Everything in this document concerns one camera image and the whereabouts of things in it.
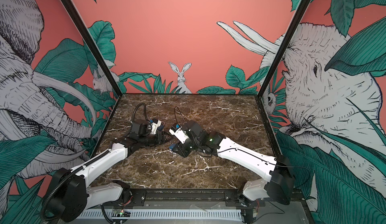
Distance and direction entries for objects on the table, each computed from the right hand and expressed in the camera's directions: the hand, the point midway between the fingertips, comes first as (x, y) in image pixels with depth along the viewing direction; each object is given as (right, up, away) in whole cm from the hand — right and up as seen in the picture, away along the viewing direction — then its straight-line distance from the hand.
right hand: (172, 147), depth 70 cm
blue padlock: (-1, 0, +1) cm, 1 cm away
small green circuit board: (-25, -31, 0) cm, 40 cm away
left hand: (-3, +3, +10) cm, 11 cm away
